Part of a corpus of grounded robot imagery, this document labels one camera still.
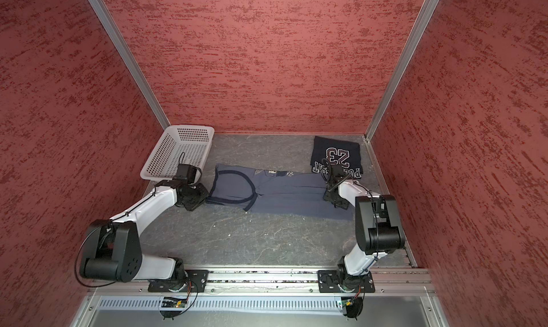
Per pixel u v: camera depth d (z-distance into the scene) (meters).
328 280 0.74
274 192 0.99
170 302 0.73
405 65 0.90
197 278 0.75
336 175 0.77
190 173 0.74
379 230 0.45
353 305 0.71
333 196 0.69
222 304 0.77
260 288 0.74
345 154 1.10
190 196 0.75
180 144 1.15
